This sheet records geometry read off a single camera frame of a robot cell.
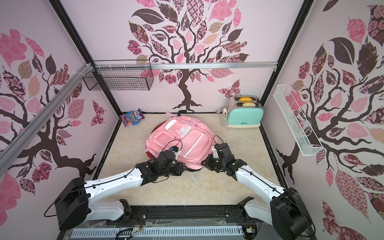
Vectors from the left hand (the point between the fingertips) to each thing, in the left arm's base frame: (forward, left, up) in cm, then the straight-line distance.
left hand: (185, 170), depth 79 cm
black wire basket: (+77, +48, +8) cm, 91 cm away
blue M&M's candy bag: (+44, +42, -8) cm, 61 cm away
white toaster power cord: (+52, -28, -6) cm, 59 cm away
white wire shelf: (+8, -61, +15) cm, 63 cm away
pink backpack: (+20, -3, 0) cm, 20 cm away
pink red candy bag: (+44, +49, -8) cm, 66 cm away
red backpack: (+10, +21, -1) cm, 24 cm away
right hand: (+3, -9, 0) cm, 9 cm away
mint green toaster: (+38, -40, +7) cm, 56 cm away
